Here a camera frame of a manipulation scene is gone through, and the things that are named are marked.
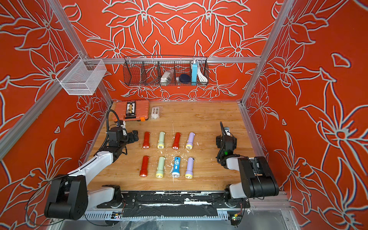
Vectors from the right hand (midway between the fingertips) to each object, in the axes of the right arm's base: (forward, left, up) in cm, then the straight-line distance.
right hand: (224, 134), depth 92 cm
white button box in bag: (+22, +49, -3) cm, 54 cm away
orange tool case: (+23, +60, -2) cm, 65 cm away
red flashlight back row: (-4, +52, -4) cm, 52 cm away
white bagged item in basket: (+28, +38, +25) cm, 54 cm away
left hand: (-1, +61, +4) cm, 61 cm away
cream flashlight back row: (-6, +42, -4) cm, 43 cm away
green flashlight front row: (-23, +40, -3) cm, 46 cm away
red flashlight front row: (-23, +50, -4) cm, 55 cm away
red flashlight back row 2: (-3, +32, -5) cm, 32 cm away
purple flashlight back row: (-6, +23, -3) cm, 24 cm away
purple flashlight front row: (-24, +23, -4) cm, 34 cm away
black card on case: (+20, +67, +2) cm, 70 cm away
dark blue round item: (+31, +27, +23) cm, 46 cm away
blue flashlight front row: (-21, +30, -3) cm, 37 cm away
